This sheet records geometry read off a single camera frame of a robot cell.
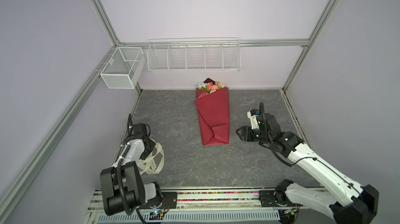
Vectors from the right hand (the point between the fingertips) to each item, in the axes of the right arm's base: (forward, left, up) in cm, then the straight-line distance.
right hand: (240, 132), depth 77 cm
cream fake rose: (+50, +7, -14) cm, 52 cm away
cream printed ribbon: (-10, +47, -18) cm, 51 cm away
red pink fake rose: (+45, +13, -13) cm, 49 cm away
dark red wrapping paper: (+25, +12, -16) cm, 32 cm away
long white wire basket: (+49, +25, +13) cm, 56 cm away
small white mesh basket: (+45, +72, +6) cm, 85 cm away
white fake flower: (+49, +21, -13) cm, 55 cm away
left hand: (-3, +49, -15) cm, 52 cm away
